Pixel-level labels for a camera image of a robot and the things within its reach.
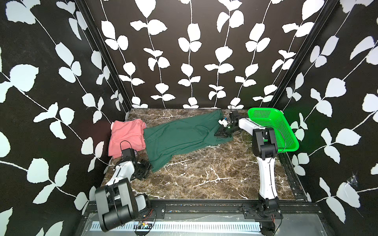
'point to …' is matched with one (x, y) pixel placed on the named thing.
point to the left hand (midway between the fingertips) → (152, 165)
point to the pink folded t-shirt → (126, 134)
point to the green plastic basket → (286, 139)
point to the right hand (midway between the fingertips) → (215, 133)
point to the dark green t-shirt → (167, 136)
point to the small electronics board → (144, 225)
